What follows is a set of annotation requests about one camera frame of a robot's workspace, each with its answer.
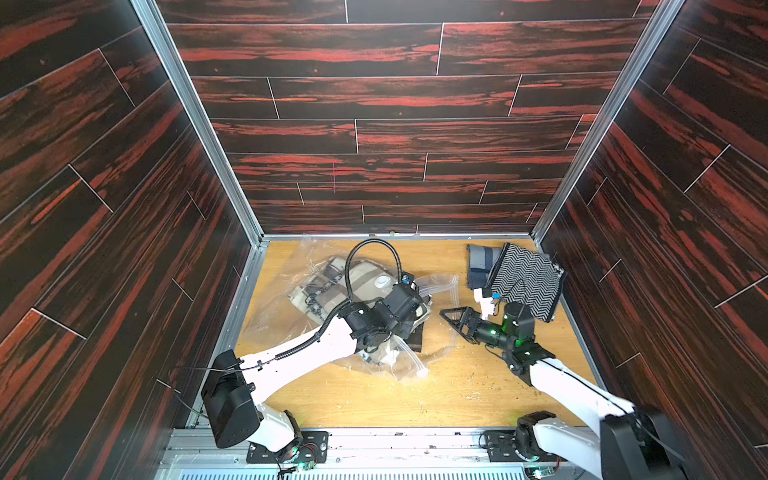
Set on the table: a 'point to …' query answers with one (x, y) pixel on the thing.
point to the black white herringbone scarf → (526, 275)
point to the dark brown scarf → (415, 338)
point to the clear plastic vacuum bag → (304, 283)
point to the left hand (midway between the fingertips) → (406, 315)
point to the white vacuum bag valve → (381, 281)
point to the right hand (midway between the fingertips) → (448, 314)
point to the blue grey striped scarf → (480, 261)
